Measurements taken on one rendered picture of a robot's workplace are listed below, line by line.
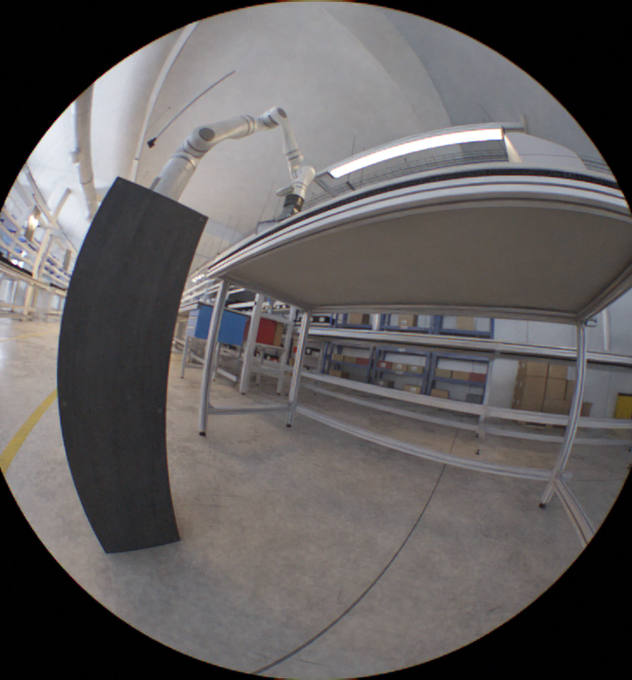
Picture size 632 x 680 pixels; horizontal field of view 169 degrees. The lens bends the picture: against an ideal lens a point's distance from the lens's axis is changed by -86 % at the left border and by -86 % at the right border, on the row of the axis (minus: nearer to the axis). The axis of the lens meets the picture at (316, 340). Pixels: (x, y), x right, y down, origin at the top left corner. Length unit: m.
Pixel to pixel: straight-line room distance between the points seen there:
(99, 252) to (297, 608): 0.83
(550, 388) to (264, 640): 3.86
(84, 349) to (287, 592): 0.68
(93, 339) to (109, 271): 0.12
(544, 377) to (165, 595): 4.03
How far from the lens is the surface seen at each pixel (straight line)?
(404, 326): 4.48
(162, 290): 0.45
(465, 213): 0.59
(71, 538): 0.80
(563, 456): 1.31
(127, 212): 0.48
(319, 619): 0.64
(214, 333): 1.23
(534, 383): 3.77
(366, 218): 0.53
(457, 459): 1.24
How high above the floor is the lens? 0.59
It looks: 4 degrees up
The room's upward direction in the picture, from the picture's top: 10 degrees clockwise
